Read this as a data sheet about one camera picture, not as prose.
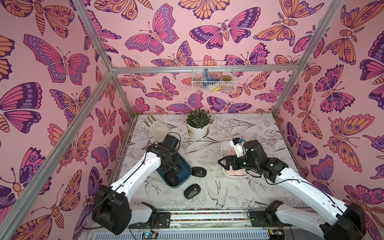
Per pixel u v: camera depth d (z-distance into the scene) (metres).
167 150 0.59
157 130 1.12
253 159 0.58
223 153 0.96
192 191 0.81
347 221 0.38
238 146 0.70
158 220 0.73
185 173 0.87
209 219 0.75
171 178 0.85
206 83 0.93
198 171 0.88
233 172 0.87
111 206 0.40
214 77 0.95
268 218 0.67
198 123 0.92
